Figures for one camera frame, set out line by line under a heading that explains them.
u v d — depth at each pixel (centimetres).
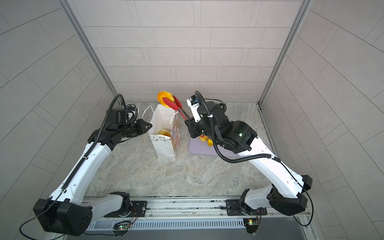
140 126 64
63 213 36
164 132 88
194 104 49
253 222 69
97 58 91
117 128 55
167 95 64
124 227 64
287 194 38
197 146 93
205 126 43
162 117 90
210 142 91
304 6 71
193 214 70
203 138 94
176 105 62
